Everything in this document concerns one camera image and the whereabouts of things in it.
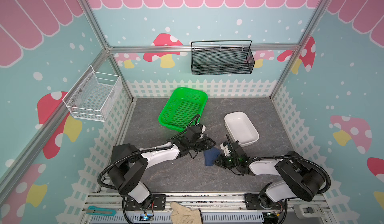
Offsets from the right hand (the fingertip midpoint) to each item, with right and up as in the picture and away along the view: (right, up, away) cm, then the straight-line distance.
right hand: (211, 161), depth 87 cm
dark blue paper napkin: (0, +3, +3) cm, 4 cm away
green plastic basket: (-19, +32, +26) cm, 45 cm away
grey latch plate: (+43, -17, -17) cm, 50 cm away
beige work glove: (-15, -20, -16) cm, 30 cm away
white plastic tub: (+23, +18, +16) cm, 33 cm away
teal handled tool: (-59, -18, -15) cm, 63 cm away
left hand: (+1, +9, -4) cm, 10 cm away
